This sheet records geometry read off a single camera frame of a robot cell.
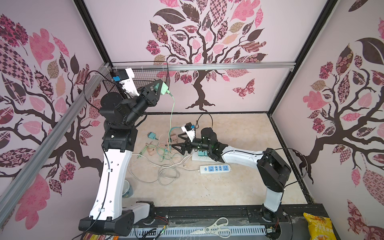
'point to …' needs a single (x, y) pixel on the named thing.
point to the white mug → (127, 190)
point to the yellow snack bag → (319, 228)
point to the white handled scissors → (186, 231)
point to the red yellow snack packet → (92, 236)
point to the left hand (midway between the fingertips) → (162, 84)
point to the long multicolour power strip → (195, 156)
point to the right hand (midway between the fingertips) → (176, 138)
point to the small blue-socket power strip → (212, 168)
